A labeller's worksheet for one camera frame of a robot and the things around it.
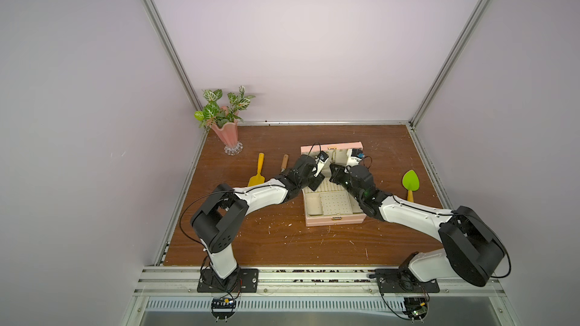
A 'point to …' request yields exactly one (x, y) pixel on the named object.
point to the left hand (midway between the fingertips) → (322, 170)
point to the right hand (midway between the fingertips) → (334, 159)
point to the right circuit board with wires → (414, 308)
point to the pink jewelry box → (327, 203)
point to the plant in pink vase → (223, 120)
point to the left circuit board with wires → (223, 308)
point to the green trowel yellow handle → (410, 182)
